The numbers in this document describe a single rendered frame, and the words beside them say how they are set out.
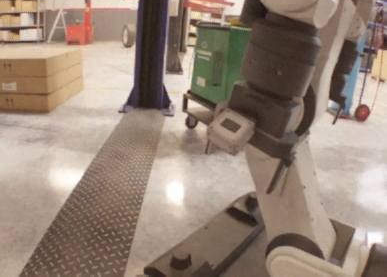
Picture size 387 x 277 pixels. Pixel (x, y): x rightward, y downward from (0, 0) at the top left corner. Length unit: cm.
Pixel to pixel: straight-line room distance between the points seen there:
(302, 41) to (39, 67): 225
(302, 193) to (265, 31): 36
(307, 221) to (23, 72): 232
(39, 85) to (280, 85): 226
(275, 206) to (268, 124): 31
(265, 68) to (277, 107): 5
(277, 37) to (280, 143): 12
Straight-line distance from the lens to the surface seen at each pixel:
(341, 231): 76
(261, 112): 35
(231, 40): 167
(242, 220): 90
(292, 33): 32
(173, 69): 423
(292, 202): 60
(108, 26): 1027
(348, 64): 75
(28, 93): 253
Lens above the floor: 74
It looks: 21 degrees down
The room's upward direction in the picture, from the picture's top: 5 degrees clockwise
